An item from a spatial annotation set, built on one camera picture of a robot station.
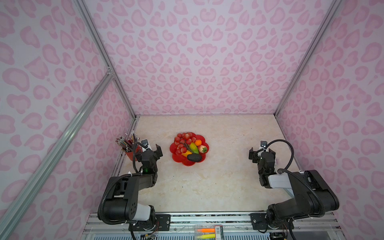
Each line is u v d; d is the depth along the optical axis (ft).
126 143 2.83
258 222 2.40
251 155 2.81
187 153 3.05
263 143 2.58
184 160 3.01
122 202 1.41
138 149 2.85
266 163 2.31
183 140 3.12
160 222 2.38
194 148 3.13
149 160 2.23
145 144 2.50
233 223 2.45
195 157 2.95
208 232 2.33
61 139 1.95
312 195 1.37
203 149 3.09
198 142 3.24
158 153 2.84
